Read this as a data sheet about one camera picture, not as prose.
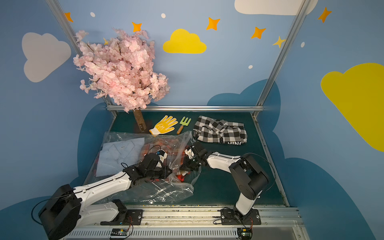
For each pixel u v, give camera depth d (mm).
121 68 622
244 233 730
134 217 749
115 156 936
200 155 726
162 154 782
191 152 824
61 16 719
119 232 718
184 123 1153
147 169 650
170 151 929
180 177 858
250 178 471
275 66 931
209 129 1076
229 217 747
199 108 1338
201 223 738
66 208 406
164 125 1148
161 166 737
